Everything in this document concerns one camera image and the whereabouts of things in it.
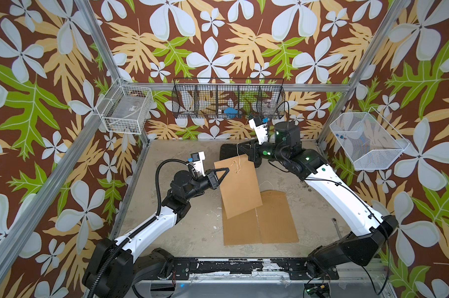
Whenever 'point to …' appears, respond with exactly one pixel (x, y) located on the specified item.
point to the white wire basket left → (126, 108)
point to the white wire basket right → (368, 139)
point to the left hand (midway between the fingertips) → (229, 169)
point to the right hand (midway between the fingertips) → (237, 145)
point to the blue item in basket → (231, 112)
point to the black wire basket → (228, 97)
